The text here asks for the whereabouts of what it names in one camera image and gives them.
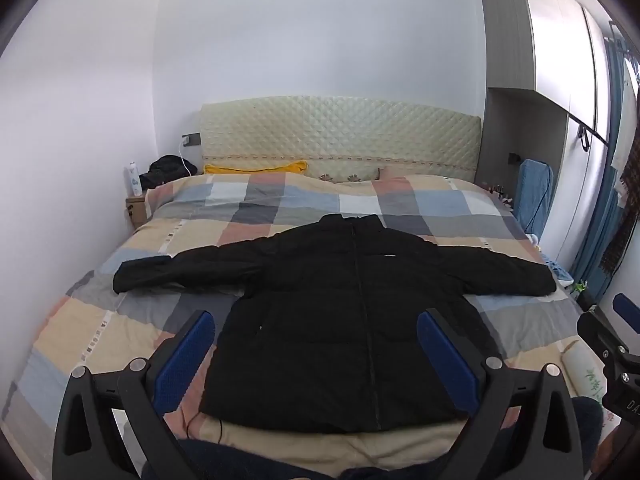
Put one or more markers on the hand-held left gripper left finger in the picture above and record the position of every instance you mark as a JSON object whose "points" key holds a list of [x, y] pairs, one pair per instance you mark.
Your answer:
{"points": [[185, 355]]}

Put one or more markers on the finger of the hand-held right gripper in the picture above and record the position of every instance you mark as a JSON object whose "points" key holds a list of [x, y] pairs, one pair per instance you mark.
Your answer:
{"points": [[602, 332], [629, 312]]}

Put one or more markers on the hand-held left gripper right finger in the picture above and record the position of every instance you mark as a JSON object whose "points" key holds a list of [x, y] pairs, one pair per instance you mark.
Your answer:
{"points": [[445, 355]]}

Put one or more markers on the black puffer jacket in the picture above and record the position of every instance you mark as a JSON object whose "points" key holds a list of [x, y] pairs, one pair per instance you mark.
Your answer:
{"points": [[330, 320]]}

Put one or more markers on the white bolster with green print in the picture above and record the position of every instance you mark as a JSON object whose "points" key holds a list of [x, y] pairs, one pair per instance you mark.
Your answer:
{"points": [[585, 372]]}

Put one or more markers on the light blue cloth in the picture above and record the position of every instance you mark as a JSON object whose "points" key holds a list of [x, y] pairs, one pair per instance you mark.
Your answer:
{"points": [[557, 270]]}

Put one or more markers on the brown patterned hanging garment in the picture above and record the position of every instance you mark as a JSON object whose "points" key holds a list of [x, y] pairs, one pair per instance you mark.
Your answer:
{"points": [[620, 225]]}

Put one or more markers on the blue curtain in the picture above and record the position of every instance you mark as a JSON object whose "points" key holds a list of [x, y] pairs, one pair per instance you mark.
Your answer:
{"points": [[600, 200]]}

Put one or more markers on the bed with checkered duvet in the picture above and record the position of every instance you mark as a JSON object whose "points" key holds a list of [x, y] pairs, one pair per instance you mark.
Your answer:
{"points": [[210, 220]]}

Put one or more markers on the wooden nightstand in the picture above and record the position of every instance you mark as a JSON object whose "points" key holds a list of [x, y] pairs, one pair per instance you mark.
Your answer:
{"points": [[135, 210]]}

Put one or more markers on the white spray bottle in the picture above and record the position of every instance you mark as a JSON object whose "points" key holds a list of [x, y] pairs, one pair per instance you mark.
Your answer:
{"points": [[133, 179]]}

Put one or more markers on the black bag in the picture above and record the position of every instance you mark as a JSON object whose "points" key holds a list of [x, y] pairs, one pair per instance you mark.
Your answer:
{"points": [[165, 170]]}

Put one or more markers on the yellow pillow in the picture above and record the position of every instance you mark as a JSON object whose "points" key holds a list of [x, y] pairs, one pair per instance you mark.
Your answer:
{"points": [[255, 168]]}

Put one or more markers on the floral print pillow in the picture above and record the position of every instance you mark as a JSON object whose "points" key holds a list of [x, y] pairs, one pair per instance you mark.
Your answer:
{"points": [[350, 176]]}

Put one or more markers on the grey and white wardrobe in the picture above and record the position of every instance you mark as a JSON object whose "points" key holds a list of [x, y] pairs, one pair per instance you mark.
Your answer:
{"points": [[545, 85]]}

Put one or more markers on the cream quilted headboard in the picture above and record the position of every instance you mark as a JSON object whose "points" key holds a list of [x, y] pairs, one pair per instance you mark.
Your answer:
{"points": [[340, 130]]}

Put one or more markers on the black wall switch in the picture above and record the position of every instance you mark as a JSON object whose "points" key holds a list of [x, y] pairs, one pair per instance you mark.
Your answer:
{"points": [[513, 158]]}

